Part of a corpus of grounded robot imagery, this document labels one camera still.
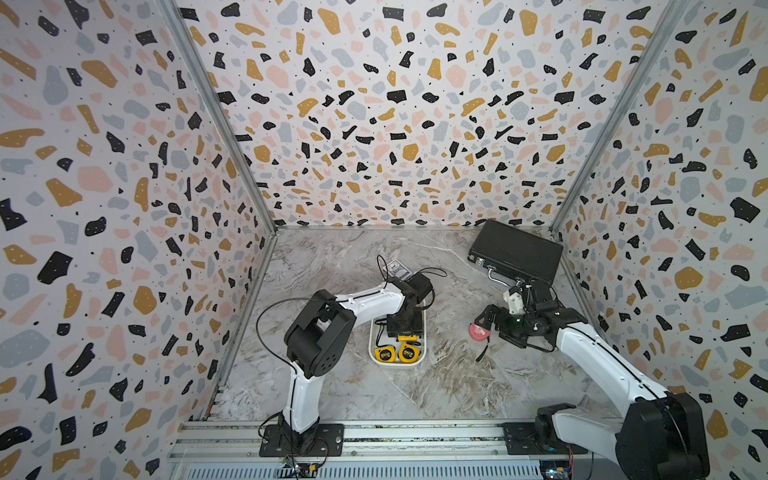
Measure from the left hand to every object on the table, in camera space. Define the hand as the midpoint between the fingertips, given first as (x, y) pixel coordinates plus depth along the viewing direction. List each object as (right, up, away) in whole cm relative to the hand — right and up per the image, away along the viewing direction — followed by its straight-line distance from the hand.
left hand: (417, 334), depth 91 cm
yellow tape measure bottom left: (-9, -5, -5) cm, 12 cm away
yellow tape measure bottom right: (-3, -4, -5) cm, 8 cm away
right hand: (+20, +4, -7) cm, 21 cm away
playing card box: (-6, +19, +16) cm, 25 cm away
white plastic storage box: (-12, -1, +1) cm, 12 cm away
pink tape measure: (+19, 0, +1) cm, 19 cm away
